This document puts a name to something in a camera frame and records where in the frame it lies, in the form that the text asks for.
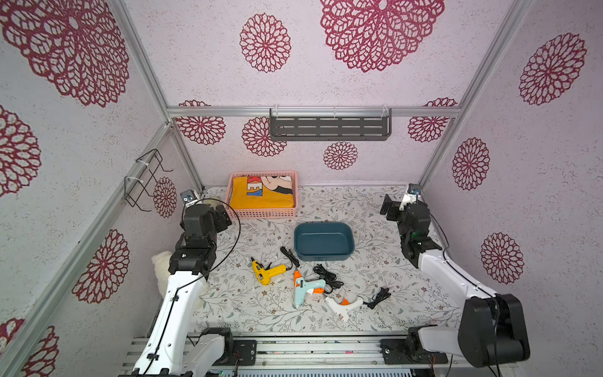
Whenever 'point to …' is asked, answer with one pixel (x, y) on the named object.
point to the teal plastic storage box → (323, 241)
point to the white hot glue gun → (342, 310)
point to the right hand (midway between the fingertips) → (398, 195)
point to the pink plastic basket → (266, 213)
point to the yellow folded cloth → (261, 192)
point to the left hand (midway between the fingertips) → (209, 213)
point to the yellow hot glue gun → (264, 274)
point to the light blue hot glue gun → (302, 286)
